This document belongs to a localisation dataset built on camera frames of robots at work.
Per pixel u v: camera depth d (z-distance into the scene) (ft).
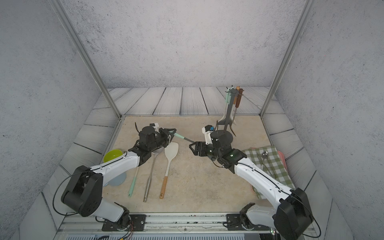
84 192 1.42
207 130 2.29
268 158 3.07
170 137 2.55
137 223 2.39
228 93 2.65
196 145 2.24
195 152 2.24
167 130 2.60
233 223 2.37
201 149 2.20
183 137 2.71
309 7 2.29
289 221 1.26
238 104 2.73
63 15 2.38
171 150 3.24
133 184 2.82
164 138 2.46
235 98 2.65
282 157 3.12
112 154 3.24
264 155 3.14
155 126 2.66
